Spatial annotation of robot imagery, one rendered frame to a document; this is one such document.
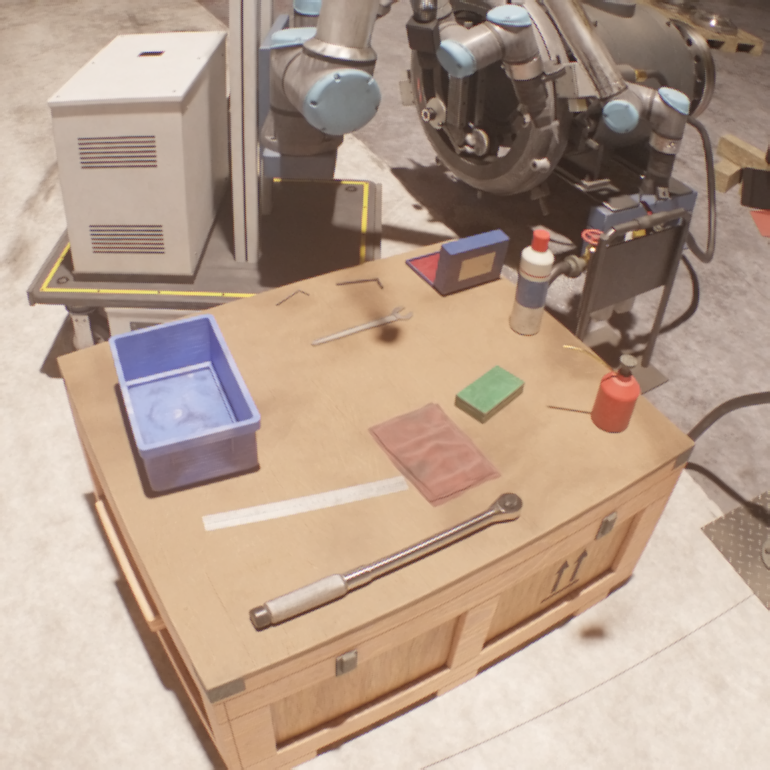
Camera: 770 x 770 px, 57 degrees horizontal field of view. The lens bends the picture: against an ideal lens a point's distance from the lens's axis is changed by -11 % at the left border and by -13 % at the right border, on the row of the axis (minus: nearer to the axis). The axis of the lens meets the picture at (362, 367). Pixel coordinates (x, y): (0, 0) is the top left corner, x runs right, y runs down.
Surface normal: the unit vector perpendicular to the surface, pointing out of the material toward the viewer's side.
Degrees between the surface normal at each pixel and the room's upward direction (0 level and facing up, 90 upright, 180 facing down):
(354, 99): 95
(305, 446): 0
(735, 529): 0
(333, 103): 95
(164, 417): 0
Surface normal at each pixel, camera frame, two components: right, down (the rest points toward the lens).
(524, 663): 0.04, -0.77
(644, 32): 0.33, -0.28
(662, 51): 0.43, -0.03
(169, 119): -0.03, 0.64
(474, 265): 0.50, 0.65
